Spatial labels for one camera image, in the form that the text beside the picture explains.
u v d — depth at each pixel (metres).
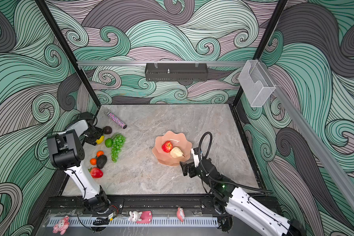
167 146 0.89
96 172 0.81
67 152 0.52
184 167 0.68
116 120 1.07
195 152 0.67
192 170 0.68
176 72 0.95
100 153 0.90
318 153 0.52
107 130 0.99
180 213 0.67
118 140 0.92
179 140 0.96
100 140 0.91
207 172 0.56
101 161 0.85
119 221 0.70
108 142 0.95
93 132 0.81
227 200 0.54
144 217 0.70
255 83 0.78
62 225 0.65
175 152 0.88
